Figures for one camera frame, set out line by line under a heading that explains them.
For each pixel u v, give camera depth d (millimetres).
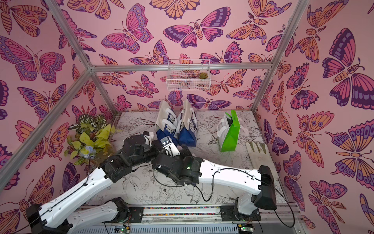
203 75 923
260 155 922
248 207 545
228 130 790
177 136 922
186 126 837
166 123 852
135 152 515
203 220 730
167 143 564
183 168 466
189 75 958
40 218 384
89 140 759
